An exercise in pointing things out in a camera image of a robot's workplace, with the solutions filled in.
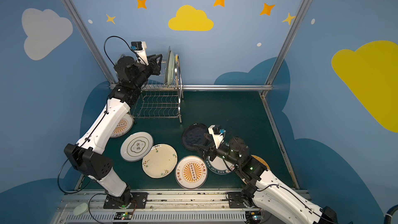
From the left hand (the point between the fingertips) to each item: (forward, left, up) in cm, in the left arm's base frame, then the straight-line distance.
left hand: (159, 54), depth 69 cm
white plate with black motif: (-23, +19, -48) cm, 56 cm away
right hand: (-29, -20, -24) cm, 43 cm away
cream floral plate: (-31, +4, -49) cm, 58 cm away
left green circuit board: (-56, +16, -49) cm, 76 cm away
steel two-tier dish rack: (+12, +11, -45) cm, 48 cm away
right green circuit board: (-56, -45, -50) cm, 87 cm away
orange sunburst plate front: (-36, -15, -50) cm, 63 cm away
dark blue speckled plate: (-14, -15, -47) cm, 52 cm away
